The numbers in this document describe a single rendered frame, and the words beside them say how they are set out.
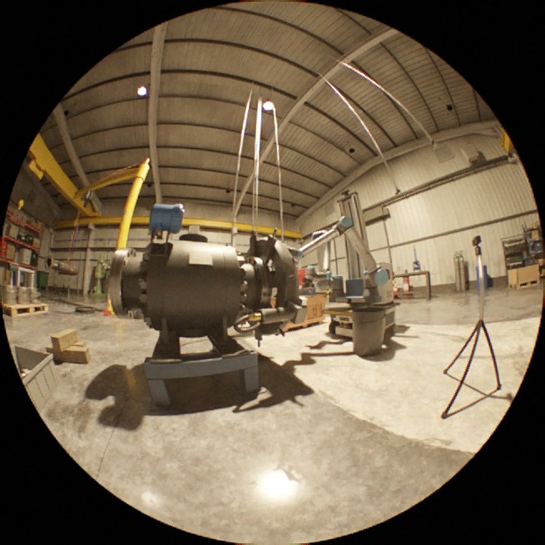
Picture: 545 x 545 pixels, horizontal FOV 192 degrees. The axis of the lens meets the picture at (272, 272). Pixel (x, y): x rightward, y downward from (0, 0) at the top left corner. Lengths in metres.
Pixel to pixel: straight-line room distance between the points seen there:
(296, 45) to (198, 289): 7.84
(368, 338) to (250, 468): 1.13
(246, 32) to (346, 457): 8.37
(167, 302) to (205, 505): 0.82
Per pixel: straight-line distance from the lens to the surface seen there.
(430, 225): 9.16
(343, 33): 7.90
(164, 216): 0.91
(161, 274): 0.84
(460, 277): 8.36
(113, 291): 0.97
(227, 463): 0.66
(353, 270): 2.11
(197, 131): 9.64
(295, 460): 0.65
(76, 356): 1.55
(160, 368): 0.80
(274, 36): 7.68
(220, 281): 0.86
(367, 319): 1.31
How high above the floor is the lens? 0.56
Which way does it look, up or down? 7 degrees up
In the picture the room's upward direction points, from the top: 1 degrees counter-clockwise
